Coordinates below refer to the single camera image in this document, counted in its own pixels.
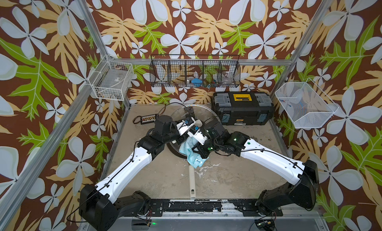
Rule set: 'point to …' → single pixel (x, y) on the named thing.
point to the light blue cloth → (185, 147)
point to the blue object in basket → (197, 82)
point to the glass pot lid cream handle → (207, 117)
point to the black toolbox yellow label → (243, 108)
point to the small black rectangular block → (189, 112)
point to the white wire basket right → (307, 105)
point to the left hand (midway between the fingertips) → (190, 124)
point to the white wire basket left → (111, 80)
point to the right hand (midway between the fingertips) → (191, 148)
